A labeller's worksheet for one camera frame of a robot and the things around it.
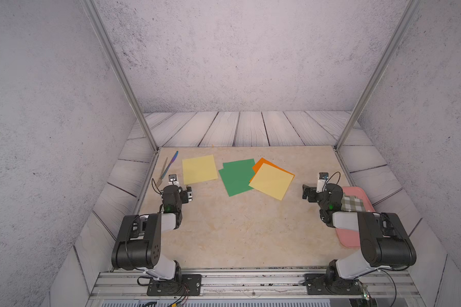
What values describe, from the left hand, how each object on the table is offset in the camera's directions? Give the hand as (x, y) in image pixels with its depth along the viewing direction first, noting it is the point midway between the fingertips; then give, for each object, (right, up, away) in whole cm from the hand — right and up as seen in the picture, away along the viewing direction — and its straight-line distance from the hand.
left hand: (180, 186), depth 94 cm
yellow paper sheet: (+6, +8, +17) cm, 20 cm away
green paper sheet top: (+28, +9, +17) cm, 34 cm away
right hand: (+66, +1, -1) cm, 66 cm away
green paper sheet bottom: (+28, +2, +13) cm, 31 cm away
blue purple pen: (-13, +9, +18) cm, 23 cm away
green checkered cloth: (+83, -8, 0) cm, 84 cm away
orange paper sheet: (+41, +11, +20) cm, 47 cm away
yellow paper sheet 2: (+46, +2, +11) cm, 48 cm away
